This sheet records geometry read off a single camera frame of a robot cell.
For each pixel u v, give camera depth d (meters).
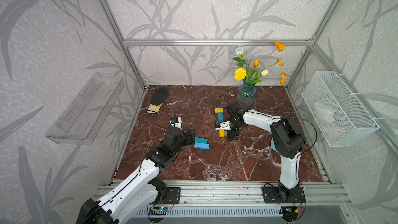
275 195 0.72
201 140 0.93
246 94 1.02
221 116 1.02
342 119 0.61
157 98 1.13
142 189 0.60
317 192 0.75
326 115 0.76
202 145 0.89
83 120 0.68
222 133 0.94
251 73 0.99
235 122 0.83
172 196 0.73
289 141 0.52
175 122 0.71
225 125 0.84
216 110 1.03
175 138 0.60
